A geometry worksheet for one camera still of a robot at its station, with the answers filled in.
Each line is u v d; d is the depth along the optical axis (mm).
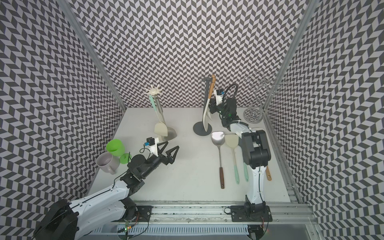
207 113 915
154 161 657
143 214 711
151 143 652
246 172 847
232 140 974
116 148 883
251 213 641
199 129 1064
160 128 911
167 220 708
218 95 813
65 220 394
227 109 743
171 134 946
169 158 668
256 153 544
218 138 981
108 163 772
